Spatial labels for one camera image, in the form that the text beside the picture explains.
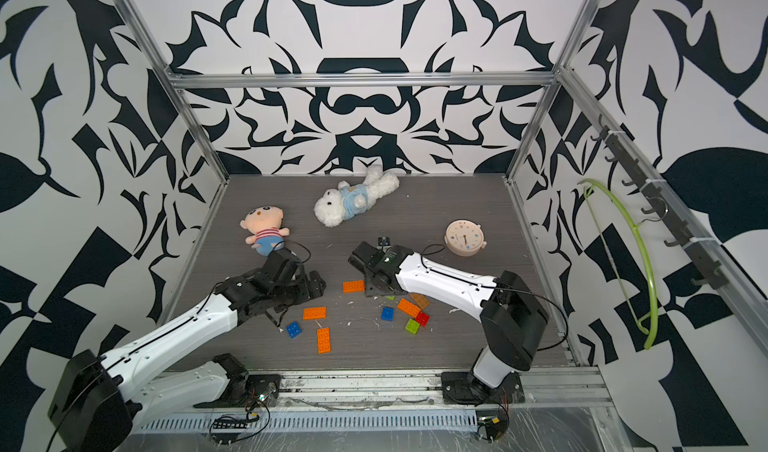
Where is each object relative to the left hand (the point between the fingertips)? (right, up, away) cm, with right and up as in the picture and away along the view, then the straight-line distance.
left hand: (314, 283), depth 82 cm
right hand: (+17, 0, +2) cm, 17 cm away
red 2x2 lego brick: (+30, -10, +2) cm, 31 cm away
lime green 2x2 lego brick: (+27, -12, +1) cm, 29 cm away
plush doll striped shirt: (-20, +16, +16) cm, 29 cm away
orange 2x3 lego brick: (-1, -9, +3) cm, 10 cm away
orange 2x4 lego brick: (+3, -15, -1) cm, 15 cm away
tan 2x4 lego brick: (+29, -6, +6) cm, 31 cm away
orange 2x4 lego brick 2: (+26, -8, +5) cm, 27 cm away
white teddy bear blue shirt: (+2, +21, +17) cm, 27 cm away
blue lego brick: (+20, -9, +3) cm, 22 cm away
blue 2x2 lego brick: (-6, -13, 0) cm, 14 cm away
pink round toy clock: (+46, +11, +17) cm, 50 cm away
